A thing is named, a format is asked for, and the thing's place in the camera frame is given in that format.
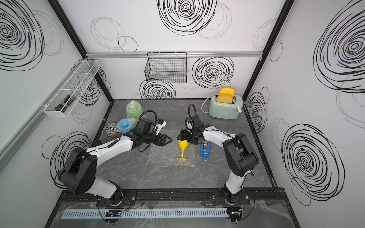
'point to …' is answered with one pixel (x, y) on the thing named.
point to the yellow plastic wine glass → (183, 145)
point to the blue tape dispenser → (204, 153)
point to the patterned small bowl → (111, 129)
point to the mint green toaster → (224, 110)
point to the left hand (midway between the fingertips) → (168, 139)
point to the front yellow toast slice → (225, 98)
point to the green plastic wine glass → (134, 109)
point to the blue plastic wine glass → (125, 125)
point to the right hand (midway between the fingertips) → (181, 139)
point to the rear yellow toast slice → (227, 90)
